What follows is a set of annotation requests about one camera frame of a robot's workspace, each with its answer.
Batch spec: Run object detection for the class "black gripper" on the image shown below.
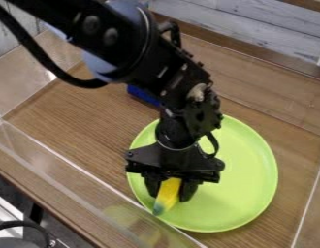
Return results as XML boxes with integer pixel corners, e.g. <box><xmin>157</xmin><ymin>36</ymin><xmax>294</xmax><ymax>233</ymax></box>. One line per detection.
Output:
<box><xmin>125</xmin><ymin>142</ymin><xmax>224</xmax><ymax>202</ymax></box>

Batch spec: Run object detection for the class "yellow toy banana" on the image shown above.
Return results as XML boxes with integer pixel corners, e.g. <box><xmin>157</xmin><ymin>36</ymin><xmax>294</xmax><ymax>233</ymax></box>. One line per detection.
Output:
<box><xmin>152</xmin><ymin>177</ymin><xmax>181</xmax><ymax>216</ymax></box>

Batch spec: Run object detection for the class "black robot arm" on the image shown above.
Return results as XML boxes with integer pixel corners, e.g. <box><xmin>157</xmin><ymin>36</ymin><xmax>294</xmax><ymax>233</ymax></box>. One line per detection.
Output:
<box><xmin>0</xmin><ymin>0</ymin><xmax>224</xmax><ymax>202</ymax></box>

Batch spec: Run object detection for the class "green round plate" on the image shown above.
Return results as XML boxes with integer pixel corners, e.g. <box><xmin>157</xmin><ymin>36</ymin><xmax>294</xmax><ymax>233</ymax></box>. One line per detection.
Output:
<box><xmin>125</xmin><ymin>114</ymin><xmax>279</xmax><ymax>234</ymax></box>

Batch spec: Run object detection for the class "blue plastic block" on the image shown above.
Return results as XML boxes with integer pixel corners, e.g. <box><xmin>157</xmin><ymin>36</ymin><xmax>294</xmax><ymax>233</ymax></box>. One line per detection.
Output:
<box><xmin>126</xmin><ymin>85</ymin><xmax>160</xmax><ymax>107</ymax></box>

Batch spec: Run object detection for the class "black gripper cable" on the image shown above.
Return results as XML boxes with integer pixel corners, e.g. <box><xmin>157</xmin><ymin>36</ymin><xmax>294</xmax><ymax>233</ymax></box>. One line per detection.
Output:
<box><xmin>201</xmin><ymin>131</ymin><xmax>220</xmax><ymax>159</ymax></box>

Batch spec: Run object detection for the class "clear acrylic front wall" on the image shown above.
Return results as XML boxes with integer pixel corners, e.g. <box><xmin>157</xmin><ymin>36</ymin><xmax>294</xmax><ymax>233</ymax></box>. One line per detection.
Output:
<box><xmin>0</xmin><ymin>119</ymin><xmax>207</xmax><ymax>248</ymax></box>

